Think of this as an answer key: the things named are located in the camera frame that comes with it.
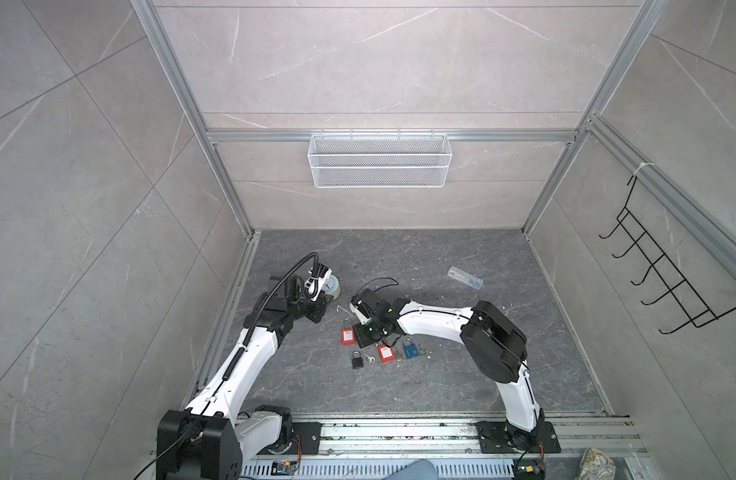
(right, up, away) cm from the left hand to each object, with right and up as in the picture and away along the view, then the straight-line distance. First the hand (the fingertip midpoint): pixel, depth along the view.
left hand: (324, 288), depth 83 cm
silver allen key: (+2, -9, +15) cm, 17 cm away
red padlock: (+18, -20, +3) cm, 27 cm away
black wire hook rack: (+82, +6, -14) cm, 83 cm away
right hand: (+9, -16, +8) cm, 20 cm away
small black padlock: (+9, -22, +3) cm, 24 cm away
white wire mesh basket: (+16, +42, +18) cm, 48 cm away
